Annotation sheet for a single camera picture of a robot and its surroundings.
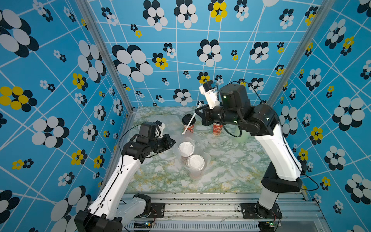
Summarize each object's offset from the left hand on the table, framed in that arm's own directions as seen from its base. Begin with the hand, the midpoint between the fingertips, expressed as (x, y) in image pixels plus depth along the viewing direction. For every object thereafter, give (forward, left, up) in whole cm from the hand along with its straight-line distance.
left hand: (177, 140), depth 73 cm
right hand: (+1, -9, +20) cm, 23 cm away
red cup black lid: (+19, -25, -15) cm, 35 cm away
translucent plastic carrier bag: (-2, -11, -7) cm, 13 cm away
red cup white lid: (-1, -4, -7) cm, 8 cm away
